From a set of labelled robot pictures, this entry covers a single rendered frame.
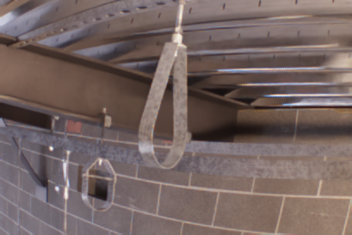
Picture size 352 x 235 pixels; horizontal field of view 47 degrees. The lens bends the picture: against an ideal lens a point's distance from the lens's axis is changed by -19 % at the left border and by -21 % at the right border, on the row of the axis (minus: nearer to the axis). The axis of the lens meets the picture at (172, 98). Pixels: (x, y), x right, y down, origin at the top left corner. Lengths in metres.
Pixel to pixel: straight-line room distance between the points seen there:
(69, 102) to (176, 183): 1.02
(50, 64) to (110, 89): 0.30
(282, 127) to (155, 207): 0.88
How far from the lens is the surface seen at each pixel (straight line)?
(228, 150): 1.78
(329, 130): 2.00
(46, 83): 1.61
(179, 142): 0.86
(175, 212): 2.51
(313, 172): 0.95
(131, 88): 1.84
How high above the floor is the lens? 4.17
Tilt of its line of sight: 8 degrees up
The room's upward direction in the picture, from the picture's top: 7 degrees clockwise
